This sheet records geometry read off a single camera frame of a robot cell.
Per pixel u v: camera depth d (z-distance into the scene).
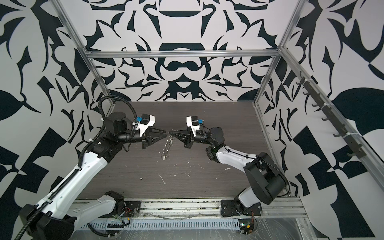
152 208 0.76
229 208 0.74
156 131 0.64
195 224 0.71
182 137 0.65
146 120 0.54
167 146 0.64
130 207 0.74
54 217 0.38
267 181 0.44
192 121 0.58
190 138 0.63
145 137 0.58
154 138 0.61
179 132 0.63
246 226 0.71
